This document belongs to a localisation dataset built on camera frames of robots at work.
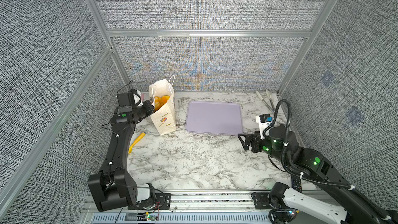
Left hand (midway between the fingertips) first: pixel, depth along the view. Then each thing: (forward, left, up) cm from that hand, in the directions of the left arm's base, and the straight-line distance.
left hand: (154, 105), depth 81 cm
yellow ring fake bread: (+8, +1, -8) cm, 11 cm away
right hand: (-21, -43, +4) cm, 48 cm away
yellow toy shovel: (-4, +11, -22) cm, 25 cm away
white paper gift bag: (+17, -1, -8) cm, 19 cm away
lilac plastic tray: (+9, -35, -25) cm, 44 cm away
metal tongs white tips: (+12, -77, -22) cm, 81 cm away
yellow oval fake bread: (+13, -3, -8) cm, 16 cm away
